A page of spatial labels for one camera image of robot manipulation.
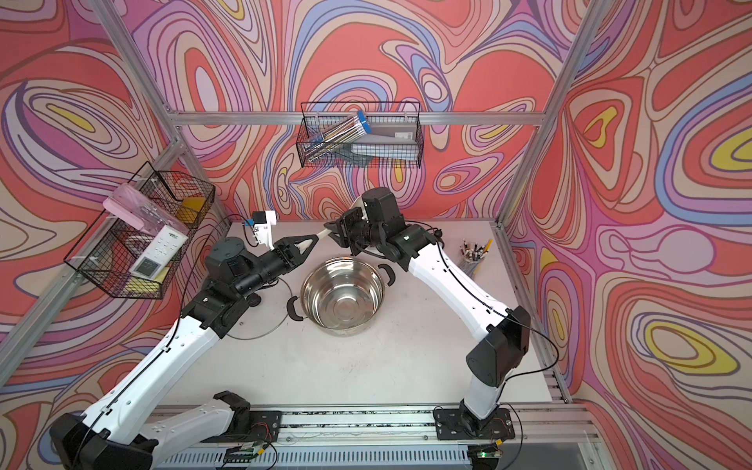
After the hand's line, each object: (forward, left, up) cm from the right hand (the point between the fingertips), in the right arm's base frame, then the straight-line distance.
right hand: (322, 233), depth 70 cm
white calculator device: (-3, +39, -2) cm, 39 cm away
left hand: (-5, 0, +3) cm, 6 cm away
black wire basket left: (0, +48, -5) cm, 49 cm away
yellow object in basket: (+12, +38, -1) cm, 40 cm away
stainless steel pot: (+3, -1, -35) cm, 35 cm away
